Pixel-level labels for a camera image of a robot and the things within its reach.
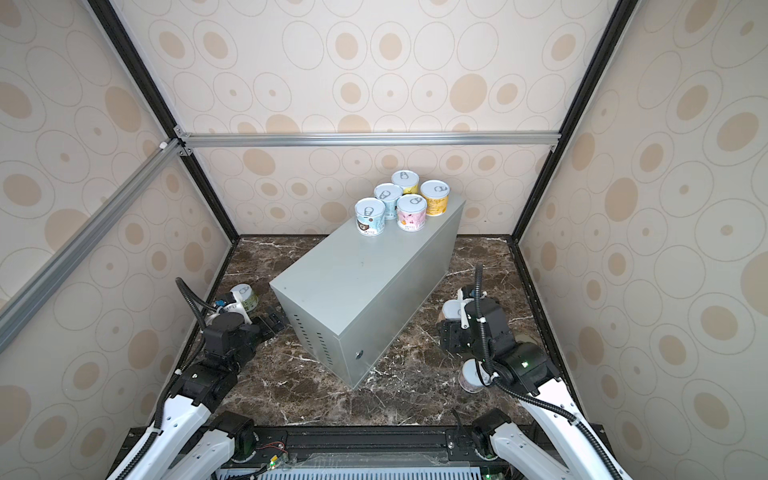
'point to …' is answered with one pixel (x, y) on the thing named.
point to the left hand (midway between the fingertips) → (280, 305)
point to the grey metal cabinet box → (352, 299)
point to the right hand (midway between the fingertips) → (452, 324)
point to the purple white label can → (469, 377)
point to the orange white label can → (451, 309)
